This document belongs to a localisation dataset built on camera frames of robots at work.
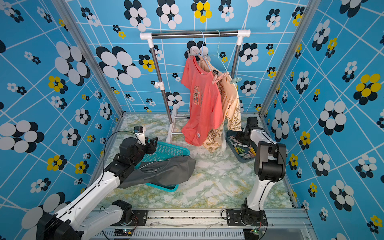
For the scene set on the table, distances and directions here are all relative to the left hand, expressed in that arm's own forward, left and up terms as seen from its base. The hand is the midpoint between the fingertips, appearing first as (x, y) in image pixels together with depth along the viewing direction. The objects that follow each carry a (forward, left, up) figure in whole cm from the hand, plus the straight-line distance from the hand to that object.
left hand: (154, 136), depth 79 cm
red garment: (+11, -26, +8) cm, 30 cm away
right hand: (+12, -52, -17) cm, 56 cm away
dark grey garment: (-15, -12, -10) cm, 21 cm away
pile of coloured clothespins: (+3, -54, -20) cm, 58 cm away
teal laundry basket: (+2, -2, -17) cm, 18 cm away
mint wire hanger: (-7, +2, -15) cm, 17 cm away
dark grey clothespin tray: (+18, -48, -19) cm, 55 cm away
